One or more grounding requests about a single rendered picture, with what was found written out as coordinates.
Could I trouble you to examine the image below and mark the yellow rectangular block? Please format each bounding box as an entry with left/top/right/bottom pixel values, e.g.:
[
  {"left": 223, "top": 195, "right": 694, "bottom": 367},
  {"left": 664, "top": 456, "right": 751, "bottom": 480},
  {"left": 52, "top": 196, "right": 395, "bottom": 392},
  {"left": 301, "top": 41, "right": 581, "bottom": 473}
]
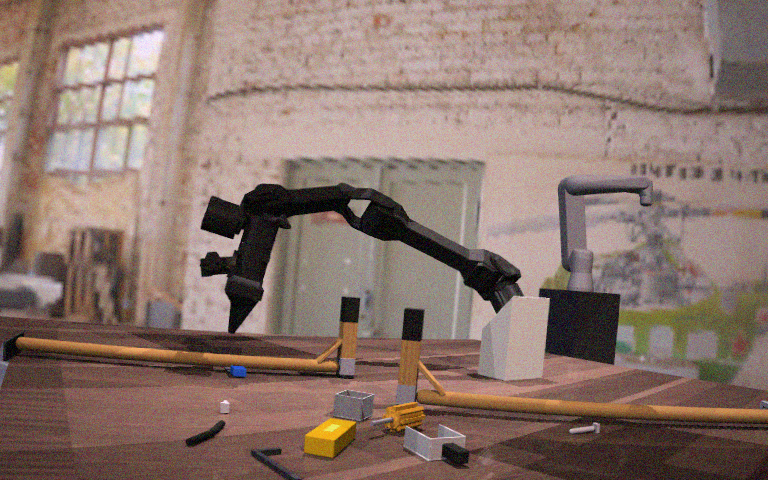
[{"left": 304, "top": 418, "right": 356, "bottom": 458}]

